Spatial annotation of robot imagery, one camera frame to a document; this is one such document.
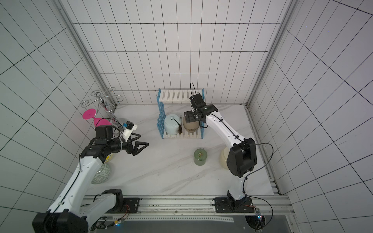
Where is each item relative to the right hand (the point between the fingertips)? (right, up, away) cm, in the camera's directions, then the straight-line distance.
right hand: (188, 115), depth 88 cm
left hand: (-25, -14, -13) cm, 31 cm away
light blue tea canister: (-11, -5, +5) cm, 13 cm away
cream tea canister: (+20, -24, -8) cm, 32 cm away
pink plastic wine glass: (-55, +1, -9) cm, 56 cm away
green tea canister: (+7, -23, -6) cm, 25 cm away
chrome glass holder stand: (-50, +7, -2) cm, 51 cm away
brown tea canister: (+2, -8, +5) cm, 9 cm away
